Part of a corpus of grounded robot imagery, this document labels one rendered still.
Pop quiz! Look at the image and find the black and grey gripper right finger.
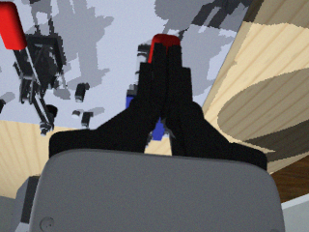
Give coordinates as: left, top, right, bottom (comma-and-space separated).
160, 44, 267, 171

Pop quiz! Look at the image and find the blue rectangular block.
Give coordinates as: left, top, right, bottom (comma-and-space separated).
126, 89, 165, 141

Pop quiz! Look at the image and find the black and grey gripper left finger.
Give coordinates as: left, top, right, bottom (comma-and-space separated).
48, 43, 166, 158

